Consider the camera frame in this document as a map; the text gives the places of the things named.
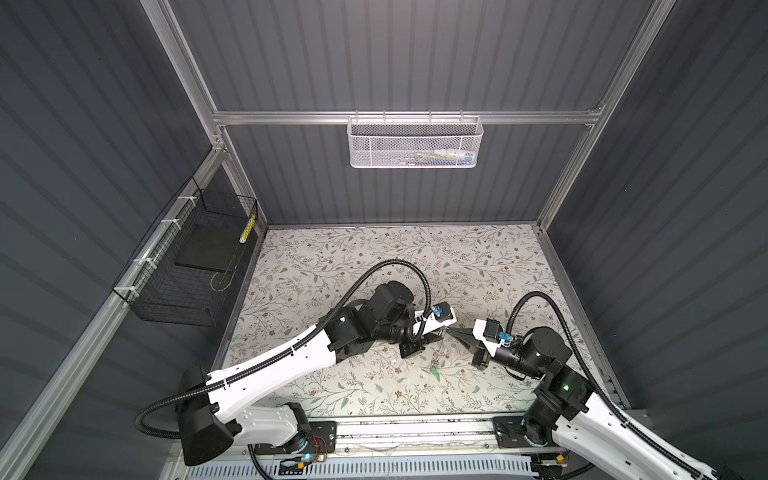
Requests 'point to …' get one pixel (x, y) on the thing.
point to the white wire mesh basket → (410, 142)
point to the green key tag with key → (434, 370)
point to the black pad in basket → (212, 245)
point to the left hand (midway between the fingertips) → (439, 330)
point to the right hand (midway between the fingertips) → (454, 330)
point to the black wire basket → (181, 275)
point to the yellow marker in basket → (247, 230)
